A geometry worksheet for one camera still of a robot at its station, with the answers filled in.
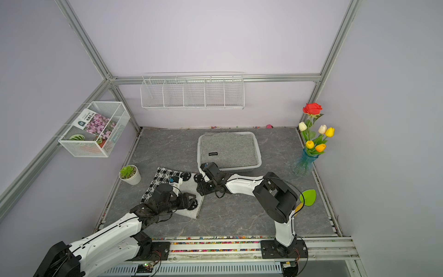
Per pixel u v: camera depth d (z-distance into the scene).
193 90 0.99
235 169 0.89
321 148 0.71
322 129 0.79
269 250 0.74
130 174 0.89
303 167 0.94
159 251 0.72
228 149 0.96
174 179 0.76
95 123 0.75
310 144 0.74
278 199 0.48
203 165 0.84
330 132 0.77
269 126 1.24
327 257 0.73
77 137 0.71
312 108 0.78
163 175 0.93
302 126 0.83
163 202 0.66
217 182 0.71
